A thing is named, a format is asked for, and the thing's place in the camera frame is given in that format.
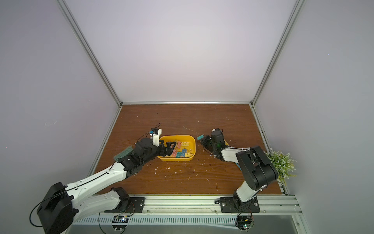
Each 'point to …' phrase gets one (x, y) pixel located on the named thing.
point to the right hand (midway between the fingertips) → (201, 137)
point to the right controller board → (244, 222)
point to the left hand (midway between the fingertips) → (172, 142)
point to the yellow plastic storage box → (185, 148)
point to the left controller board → (120, 222)
